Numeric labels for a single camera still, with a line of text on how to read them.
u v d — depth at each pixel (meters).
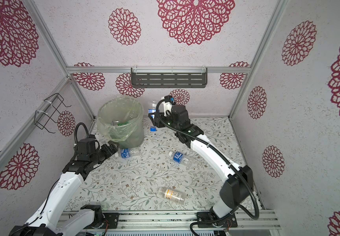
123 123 0.79
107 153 0.70
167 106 0.65
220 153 0.47
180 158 0.92
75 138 0.58
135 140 0.99
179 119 0.57
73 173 0.52
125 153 0.94
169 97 0.63
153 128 0.73
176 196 0.77
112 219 0.73
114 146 0.73
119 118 1.00
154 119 0.66
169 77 0.96
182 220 0.76
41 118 0.73
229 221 0.73
